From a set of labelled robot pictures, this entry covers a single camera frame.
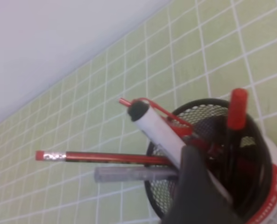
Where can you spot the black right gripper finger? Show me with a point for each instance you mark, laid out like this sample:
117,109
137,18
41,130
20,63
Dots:
197,201

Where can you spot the black pen with red cap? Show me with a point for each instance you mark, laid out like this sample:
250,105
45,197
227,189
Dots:
236,121

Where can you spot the black mesh pen holder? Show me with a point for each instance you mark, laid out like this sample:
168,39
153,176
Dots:
254,185

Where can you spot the red clip pen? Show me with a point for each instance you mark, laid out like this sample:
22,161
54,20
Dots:
199,133

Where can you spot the white marker in holder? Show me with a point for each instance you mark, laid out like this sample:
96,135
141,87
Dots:
159,132

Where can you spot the clear grey pen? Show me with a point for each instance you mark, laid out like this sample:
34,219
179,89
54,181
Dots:
131,174

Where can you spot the green checked tablecloth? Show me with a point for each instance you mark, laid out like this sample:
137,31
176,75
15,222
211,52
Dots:
190,49

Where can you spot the red pencil with eraser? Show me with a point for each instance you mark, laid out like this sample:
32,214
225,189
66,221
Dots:
93,157

